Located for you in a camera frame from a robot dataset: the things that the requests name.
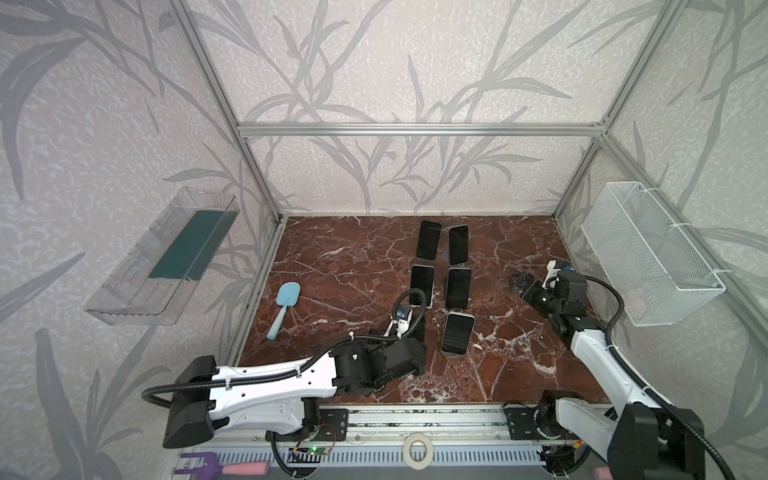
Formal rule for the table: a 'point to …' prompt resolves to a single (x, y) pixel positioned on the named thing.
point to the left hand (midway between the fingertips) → (413, 336)
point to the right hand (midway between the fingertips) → (520, 273)
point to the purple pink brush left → (210, 467)
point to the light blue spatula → (287, 295)
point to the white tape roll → (414, 464)
